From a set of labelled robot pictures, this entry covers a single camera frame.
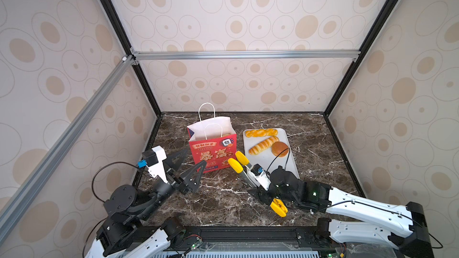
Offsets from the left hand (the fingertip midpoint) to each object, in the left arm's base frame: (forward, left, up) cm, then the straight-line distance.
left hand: (200, 158), depth 50 cm
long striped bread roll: (+31, -26, -39) cm, 57 cm away
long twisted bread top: (+41, -26, -40) cm, 62 cm away
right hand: (+1, -17, -26) cm, 31 cm away
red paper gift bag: (+23, 0, -23) cm, 32 cm away
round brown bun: (+30, -34, -39) cm, 60 cm away
